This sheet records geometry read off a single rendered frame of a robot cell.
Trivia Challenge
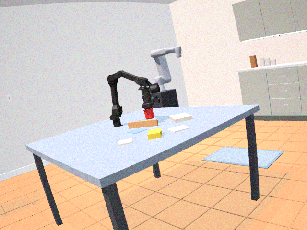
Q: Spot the red plastic cup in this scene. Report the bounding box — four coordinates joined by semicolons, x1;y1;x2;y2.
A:
143;108;155;120

